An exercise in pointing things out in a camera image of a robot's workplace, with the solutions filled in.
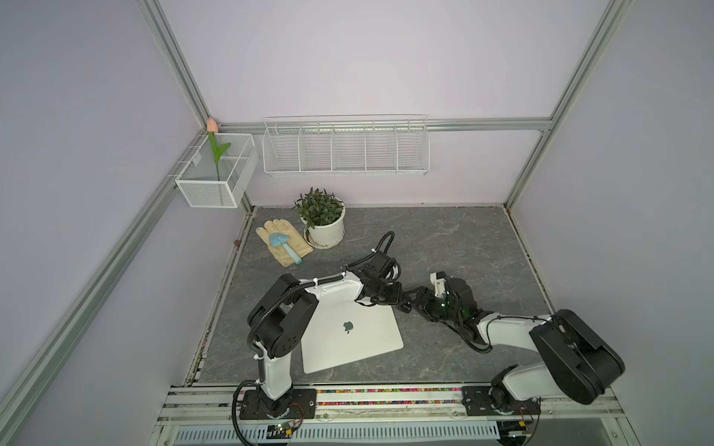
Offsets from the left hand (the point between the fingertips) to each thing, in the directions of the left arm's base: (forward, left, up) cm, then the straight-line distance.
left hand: (404, 302), depth 87 cm
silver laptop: (-7, +19, -3) cm, 20 cm away
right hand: (+1, 0, +1) cm, 2 cm away
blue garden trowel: (+31, +44, -3) cm, 54 cm away
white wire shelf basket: (+50, +16, +25) cm, 58 cm away
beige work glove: (+30, +37, -5) cm, 48 cm away
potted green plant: (+28, +25, +13) cm, 39 cm away
